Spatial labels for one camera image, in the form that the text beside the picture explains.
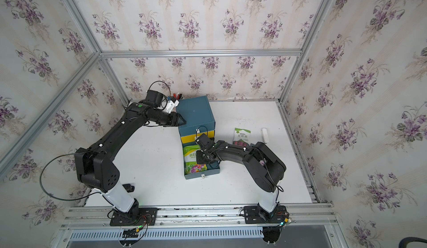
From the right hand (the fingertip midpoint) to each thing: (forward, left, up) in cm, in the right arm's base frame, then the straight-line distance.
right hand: (200, 160), depth 90 cm
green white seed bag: (+16, -24, -1) cm, 29 cm away
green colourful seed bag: (-2, +5, 0) cm, 6 cm away
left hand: (+11, +8, +18) cm, 23 cm away
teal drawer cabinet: (+16, +1, +21) cm, 26 cm away
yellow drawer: (+8, +4, +11) cm, 14 cm away
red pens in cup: (+40, +16, +11) cm, 44 cm away
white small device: (+17, -38, +2) cm, 42 cm away
